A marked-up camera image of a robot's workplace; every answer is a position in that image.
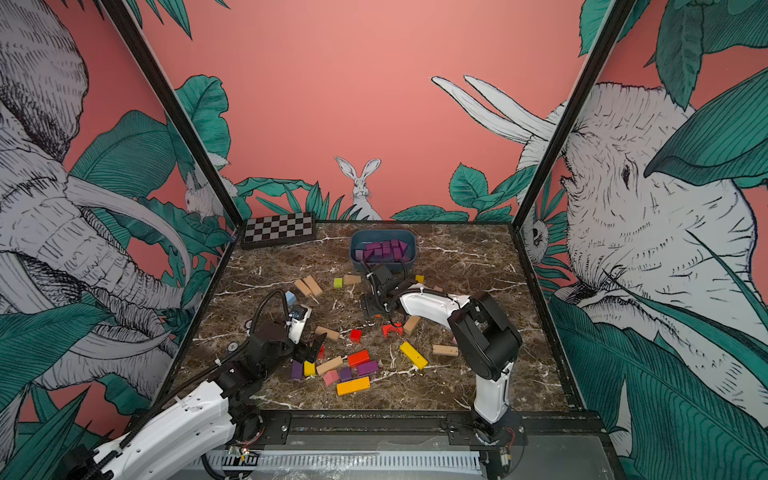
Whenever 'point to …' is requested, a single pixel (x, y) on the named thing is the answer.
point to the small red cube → (355, 335)
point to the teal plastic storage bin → (360, 237)
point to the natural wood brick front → (329, 365)
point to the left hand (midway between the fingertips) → (313, 323)
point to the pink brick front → (331, 377)
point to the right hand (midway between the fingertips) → (368, 300)
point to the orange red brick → (358, 358)
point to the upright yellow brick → (309, 369)
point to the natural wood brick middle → (332, 335)
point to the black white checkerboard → (282, 229)
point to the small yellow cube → (420, 278)
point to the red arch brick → (389, 328)
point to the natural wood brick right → (445, 350)
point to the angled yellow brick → (417, 359)
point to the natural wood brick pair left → (309, 286)
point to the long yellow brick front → (353, 385)
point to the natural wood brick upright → (411, 324)
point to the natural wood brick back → (352, 279)
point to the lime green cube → (338, 282)
